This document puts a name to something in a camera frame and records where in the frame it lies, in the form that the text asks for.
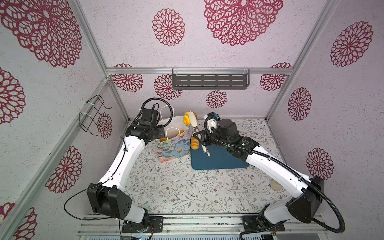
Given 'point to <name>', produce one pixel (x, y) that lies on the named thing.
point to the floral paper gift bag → (176, 143)
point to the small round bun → (186, 118)
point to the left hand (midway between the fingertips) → (158, 134)
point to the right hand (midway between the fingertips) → (194, 132)
